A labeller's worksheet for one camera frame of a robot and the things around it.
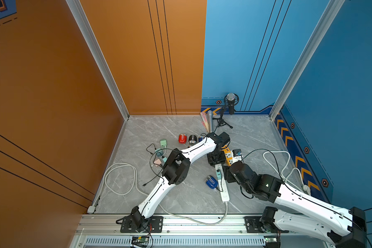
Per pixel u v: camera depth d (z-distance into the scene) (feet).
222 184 2.72
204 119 3.91
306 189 2.84
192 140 3.34
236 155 2.11
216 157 2.71
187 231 2.39
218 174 2.70
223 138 2.60
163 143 3.35
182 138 3.36
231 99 3.17
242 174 1.75
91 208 2.65
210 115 3.83
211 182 2.77
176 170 1.97
